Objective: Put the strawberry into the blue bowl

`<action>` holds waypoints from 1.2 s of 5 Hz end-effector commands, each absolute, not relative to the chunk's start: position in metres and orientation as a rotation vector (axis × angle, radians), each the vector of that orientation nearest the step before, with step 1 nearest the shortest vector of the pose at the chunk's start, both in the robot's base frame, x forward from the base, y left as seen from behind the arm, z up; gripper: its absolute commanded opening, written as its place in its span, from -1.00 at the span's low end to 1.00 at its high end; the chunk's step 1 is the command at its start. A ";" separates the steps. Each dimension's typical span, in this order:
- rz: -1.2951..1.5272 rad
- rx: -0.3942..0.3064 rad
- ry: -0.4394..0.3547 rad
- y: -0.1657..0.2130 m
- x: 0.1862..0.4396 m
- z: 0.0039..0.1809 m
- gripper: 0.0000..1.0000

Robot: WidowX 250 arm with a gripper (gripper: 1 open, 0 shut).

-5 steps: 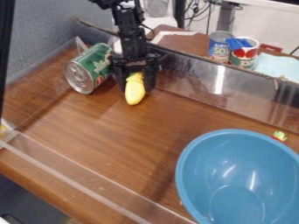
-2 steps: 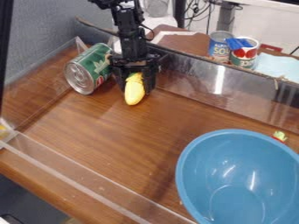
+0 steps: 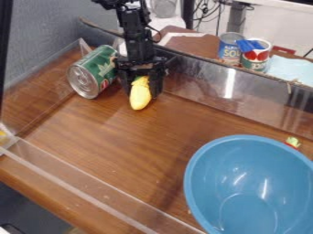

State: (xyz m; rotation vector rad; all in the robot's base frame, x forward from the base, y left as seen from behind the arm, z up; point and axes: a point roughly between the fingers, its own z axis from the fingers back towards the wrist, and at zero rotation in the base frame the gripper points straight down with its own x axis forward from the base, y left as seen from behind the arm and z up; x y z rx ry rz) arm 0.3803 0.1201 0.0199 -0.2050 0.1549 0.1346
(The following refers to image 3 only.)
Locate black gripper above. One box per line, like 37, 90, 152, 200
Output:
115, 56, 167, 98

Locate yellow green toy corn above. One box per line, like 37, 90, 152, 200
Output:
129, 76, 151, 111

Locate green label tin can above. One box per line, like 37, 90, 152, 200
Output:
67, 45, 119, 99

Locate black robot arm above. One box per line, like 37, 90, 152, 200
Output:
92, 0, 166, 98

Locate small red toy strawberry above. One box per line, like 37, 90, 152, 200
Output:
285, 136, 301, 149

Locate large blue plastic bowl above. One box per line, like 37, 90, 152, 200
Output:
183, 134, 313, 234

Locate blue soup can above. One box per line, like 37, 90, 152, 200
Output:
218, 32, 245, 66

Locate blue plastic piece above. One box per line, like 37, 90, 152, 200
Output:
235, 39, 263, 53

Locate grey partition panel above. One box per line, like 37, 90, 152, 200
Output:
5, 0, 117, 88

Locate red tomato label can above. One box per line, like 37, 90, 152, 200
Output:
240, 38, 271, 72

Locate grey metal desk leg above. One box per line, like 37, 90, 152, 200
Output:
227, 1, 246, 34

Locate clear acrylic back barrier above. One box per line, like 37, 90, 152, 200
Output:
77, 18, 313, 142

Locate clear acrylic barrier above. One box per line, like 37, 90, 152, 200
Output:
0, 136, 206, 234
77, 18, 313, 142

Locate light blue cloth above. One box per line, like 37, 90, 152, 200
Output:
266, 55, 313, 88

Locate clear acrylic front barrier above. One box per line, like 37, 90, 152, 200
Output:
0, 136, 206, 234

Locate black hanging cables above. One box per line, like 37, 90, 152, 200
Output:
192, 0, 230, 36

